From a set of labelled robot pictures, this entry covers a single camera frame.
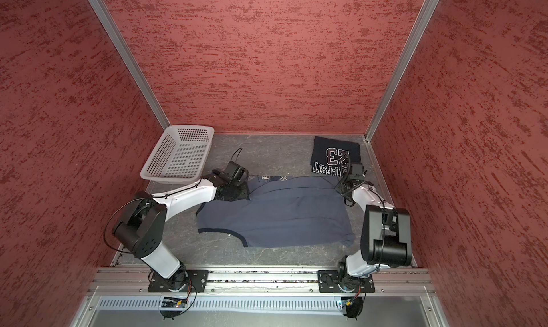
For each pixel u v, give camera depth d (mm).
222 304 774
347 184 693
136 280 758
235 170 728
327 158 1067
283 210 923
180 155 1103
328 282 740
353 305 707
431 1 726
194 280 746
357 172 742
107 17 761
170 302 726
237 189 793
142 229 454
